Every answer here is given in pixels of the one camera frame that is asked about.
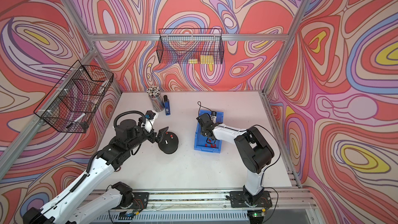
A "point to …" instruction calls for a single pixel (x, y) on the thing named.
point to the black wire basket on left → (72, 104)
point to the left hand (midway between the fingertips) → (161, 123)
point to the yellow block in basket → (207, 59)
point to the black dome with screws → (169, 143)
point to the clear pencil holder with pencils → (154, 93)
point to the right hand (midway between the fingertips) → (209, 132)
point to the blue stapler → (167, 105)
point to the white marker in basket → (79, 118)
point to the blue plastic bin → (203, 143)
